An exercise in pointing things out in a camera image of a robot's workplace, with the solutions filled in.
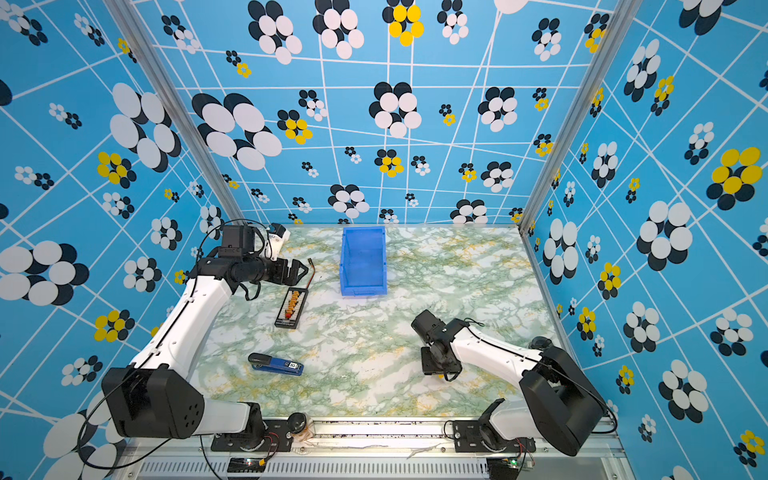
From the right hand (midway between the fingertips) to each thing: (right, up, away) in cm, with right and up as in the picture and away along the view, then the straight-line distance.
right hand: (436, 366), depth 85 cm
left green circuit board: (-48, -19, -13) cm, 54 cm away
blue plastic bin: (-24, +30, +24) cm, 45 cm away
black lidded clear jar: (+26, +9, -7) cm, 29 cm away
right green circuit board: (+13, -18, -15) cm, 27 cm away
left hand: (-40, +30, -3) cm, 50 cm away
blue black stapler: (-47, +2, -3) cm, 47 cm away
